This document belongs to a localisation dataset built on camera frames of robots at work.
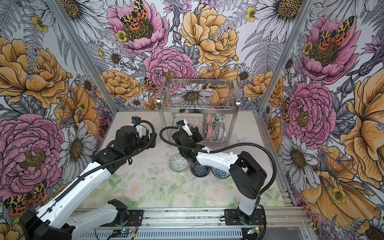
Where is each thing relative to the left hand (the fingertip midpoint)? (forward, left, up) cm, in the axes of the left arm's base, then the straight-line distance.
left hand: (146, 138), depth 77 cm
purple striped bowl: (+12, -40, -12) cm, 43 cm away
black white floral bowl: (+24, -35, -12) cm, 44 cm away
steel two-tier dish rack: (+47, -37, -20) cm, 63 cm away
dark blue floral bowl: (-8, -27, -23) cm, 36 cm away
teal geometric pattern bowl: (-3, -14, -22) cm, 26 cm away
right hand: (+8, -26, -5) cm, 28 cm away
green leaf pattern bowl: (+30, -42, -18) cm, 55 cm away
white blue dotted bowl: (-9, -39, -23) cm, 46 cm away
